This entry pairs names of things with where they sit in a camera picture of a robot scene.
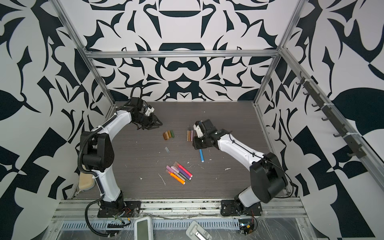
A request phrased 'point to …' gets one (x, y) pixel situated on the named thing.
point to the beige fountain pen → (188, 134)
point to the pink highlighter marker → (185, 170)
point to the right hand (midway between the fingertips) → (193, 144)
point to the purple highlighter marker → (181, 172)
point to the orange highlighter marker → (177, 178)
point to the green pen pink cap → (178, 171)
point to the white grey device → (196, 231)
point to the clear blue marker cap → (167, 150)
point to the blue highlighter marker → (201, 155)
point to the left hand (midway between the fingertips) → (161, 122)
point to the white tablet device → (143, 228)
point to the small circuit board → (246, 229)
